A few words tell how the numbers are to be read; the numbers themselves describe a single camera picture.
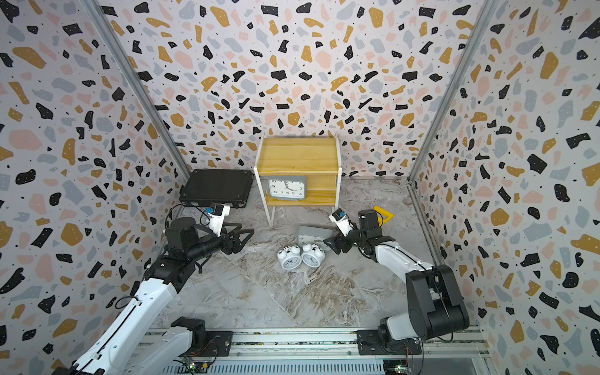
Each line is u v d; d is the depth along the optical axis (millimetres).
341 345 750
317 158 808
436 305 432
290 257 856
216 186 1170
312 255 856
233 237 673
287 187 894
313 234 916
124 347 422
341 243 784
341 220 780
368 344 740
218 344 735
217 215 646
